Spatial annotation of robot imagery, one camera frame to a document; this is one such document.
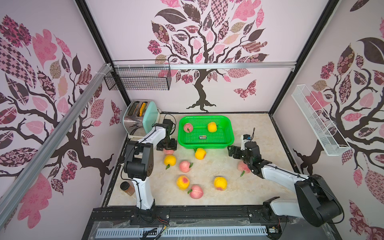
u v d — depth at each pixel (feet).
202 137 3.47
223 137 3.47
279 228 2.32
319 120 2.37
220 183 2.60
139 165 1.70
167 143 2.74
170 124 2.77
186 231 2.29
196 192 2.50
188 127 3.39
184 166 2.79
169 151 3.03
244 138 2.61
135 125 3.95
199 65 3.06
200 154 3.02
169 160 2.95
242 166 2.72
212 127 3.46
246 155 2.38
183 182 2.60
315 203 1.38
